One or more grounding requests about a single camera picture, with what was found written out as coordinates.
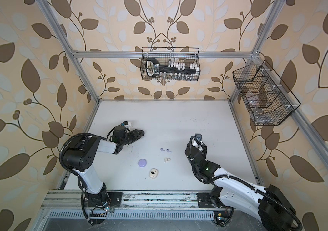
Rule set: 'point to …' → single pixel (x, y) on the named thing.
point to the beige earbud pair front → (167, 160)
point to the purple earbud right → (168, 150)
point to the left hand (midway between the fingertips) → (142, 132)
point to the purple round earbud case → (142, 162)
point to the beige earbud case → (153, 173)
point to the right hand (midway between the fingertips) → (195, 144)
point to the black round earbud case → (143, 132)
